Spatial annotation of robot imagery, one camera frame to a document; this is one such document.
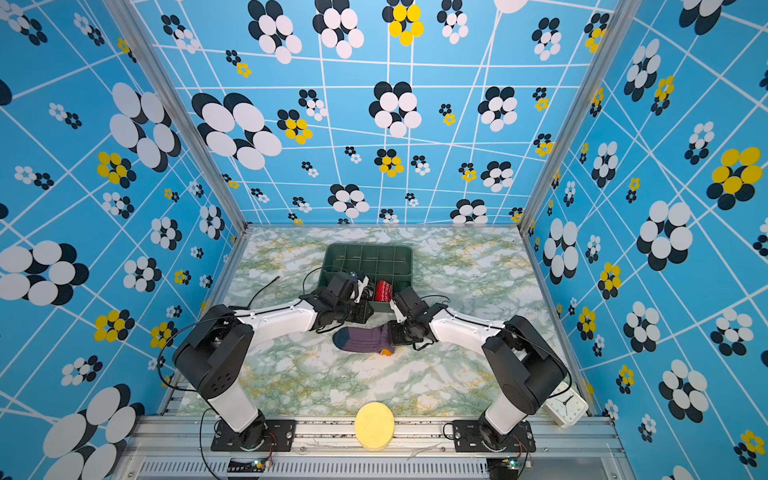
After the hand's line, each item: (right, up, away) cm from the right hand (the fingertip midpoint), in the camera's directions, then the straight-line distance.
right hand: (391, 338), depth 89 cm
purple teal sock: (-8, -1, +1) cm, 8 cm away
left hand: (-5, +8, +2) cm, 10 cm away
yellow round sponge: (-4, -17, -16) cm, 24 cm away
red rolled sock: (-3, +13, +5) cm, 15 cm away
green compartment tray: (-5, +22, +23) cm, 32 cm away
